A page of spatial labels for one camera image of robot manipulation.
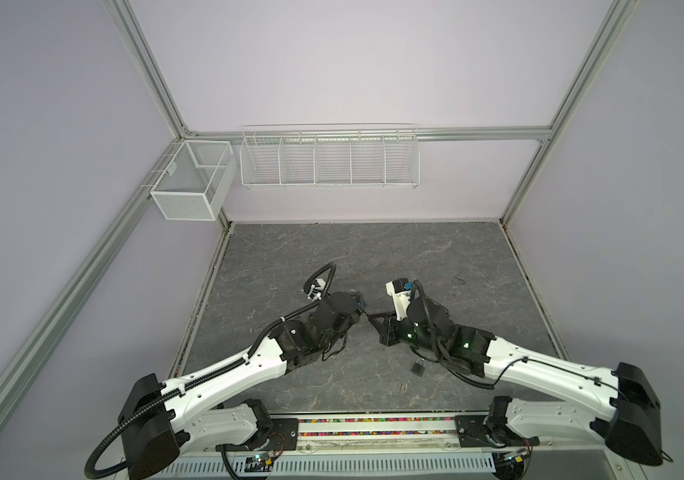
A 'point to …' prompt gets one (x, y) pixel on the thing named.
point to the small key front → (403, 387)
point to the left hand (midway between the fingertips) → (364, 303)
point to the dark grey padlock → (418, 368)
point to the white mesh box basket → (200, 180)
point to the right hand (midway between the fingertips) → (368, 321)
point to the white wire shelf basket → (331, 156)
